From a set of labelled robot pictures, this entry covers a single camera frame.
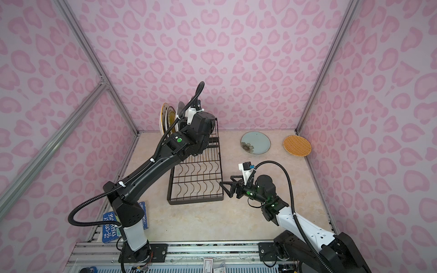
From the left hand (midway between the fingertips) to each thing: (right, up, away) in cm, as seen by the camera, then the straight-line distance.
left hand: (187, 116), depth 70 cm
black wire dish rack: (+1, -30, +25) cm, 40 cm away
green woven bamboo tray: (-9, 0, +6) cm, 11 cm away
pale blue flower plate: (+36, -10, +44) cm, 58 cm away
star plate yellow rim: (-27, +8, +43) cm, 52 cm away
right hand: (+16, -28, +4) cm, 32 cm away
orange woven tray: (+62, -12, +40) cm, 75 cm away
